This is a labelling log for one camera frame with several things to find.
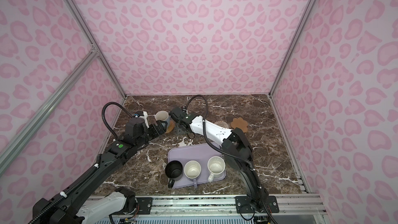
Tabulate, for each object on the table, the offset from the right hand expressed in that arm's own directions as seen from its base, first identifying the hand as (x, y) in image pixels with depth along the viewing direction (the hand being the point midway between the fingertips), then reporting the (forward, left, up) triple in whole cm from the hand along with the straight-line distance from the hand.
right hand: (185, 127), depth 90 cm
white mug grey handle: (-21, -5, -9) cm, 23 cm away
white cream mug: (-19, -18, -8) cm, 27 cm away
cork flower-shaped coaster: (+11, -34, -10) cm, 37 cm away
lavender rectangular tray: (-11, -9, -12) cm, 18 cm away
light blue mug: (+9, +15, -1) cm, 17 cm away
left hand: (-5, +9, +12) cm, 16 cm away
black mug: (-22, +5, -7) cm, 23 cm away
